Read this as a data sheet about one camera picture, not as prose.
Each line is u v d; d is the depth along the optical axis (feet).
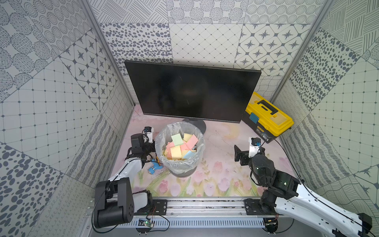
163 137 2.35
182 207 2.49
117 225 1.41
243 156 2.06
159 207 2.42
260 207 2.13
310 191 1.59
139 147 2.25
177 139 2.60
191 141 2.56
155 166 2.79
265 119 2.96
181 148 2.47
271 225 2.39
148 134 2.60
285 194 1.63
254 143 1.94
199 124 3.49
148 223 2.30
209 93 3.24
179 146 2.50
